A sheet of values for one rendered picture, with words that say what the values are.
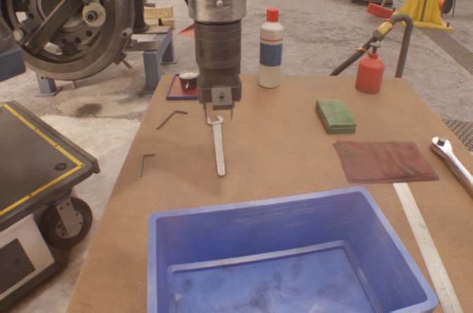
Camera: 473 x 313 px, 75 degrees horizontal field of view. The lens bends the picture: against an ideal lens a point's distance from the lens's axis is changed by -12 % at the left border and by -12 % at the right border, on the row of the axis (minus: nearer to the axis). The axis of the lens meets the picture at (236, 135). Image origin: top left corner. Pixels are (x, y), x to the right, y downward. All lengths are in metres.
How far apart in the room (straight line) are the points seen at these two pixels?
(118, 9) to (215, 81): 1.12
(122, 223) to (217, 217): 0.22
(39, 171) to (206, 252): 0.68
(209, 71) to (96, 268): 0.36
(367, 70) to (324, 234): 0.61
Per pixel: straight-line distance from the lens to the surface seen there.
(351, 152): 0.77
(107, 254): 0.59
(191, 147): 0.77
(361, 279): 0.54
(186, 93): 0.99
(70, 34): 1.91
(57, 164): 1.09
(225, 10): 0.52
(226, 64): 0.55
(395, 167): 0.75
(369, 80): 1.06
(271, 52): 0.98
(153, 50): 2.07
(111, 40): 1.70
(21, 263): 1.08
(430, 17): 4.46
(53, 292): 1.19
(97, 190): 1.45
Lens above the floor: 0.91
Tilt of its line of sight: 33 degrees down
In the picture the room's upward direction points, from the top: straight up
